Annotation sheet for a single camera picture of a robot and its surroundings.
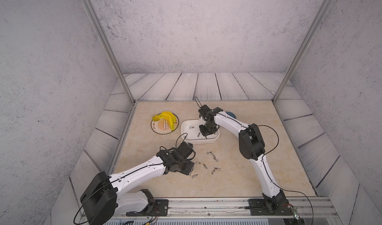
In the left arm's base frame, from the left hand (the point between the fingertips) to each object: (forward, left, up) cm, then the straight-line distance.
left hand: (191, 169), depth 80 cm
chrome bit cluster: (+1, -12, -6) cm, 14 cm away
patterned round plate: (+32, +20, -5) cm, 38 cm away
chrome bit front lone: (-2, -2, -5) cm, 6 cm away
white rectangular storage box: (+27, 0, -8) cm, 28 cm away
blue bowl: (+40, -29, -3) cm, 50 cm away
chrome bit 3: (+3, -8, -7) cm, 11 cm away
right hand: (+24, -9, -4) cm, 26 cm away
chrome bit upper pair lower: (+7, -15, -6) cm, 18 cm away
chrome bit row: (+6, -4, -6) cm, 9 cm away
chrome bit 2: (+24, -5, -4) cm, 25 cm away
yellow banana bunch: (+37, +17, 0) cm, 41 cm away
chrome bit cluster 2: (+2, -15, -6) cm, 16 cm away
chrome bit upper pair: (+12, -11, -6) cm, 18 cm away
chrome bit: (+31, 0, -5) cm, 32 cm away
